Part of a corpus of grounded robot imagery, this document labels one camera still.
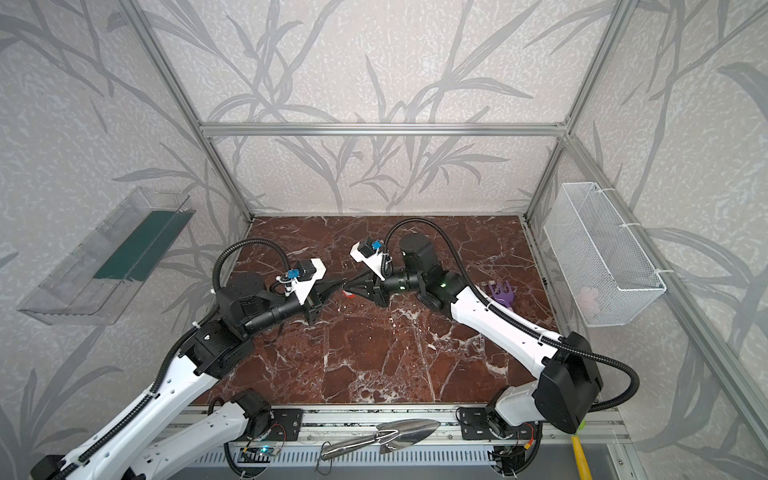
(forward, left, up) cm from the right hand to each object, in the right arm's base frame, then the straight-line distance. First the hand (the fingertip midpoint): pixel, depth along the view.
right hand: (350, 275), depth 68 cm
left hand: (-2, 0, +4) cm, 4 cm away
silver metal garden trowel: (-28, -8, -28) cm, 41 cm away
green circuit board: (-31, +22, -29) cm, 47 cm away
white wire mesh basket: (-3, -55, +5) cm, 55 cm away
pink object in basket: (-2, -58, -9) cm, 58 cm away
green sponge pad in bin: (+2, +44, +7) cm, 45 cm away
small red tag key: (-4, 0, -2) cm, 4 cm away
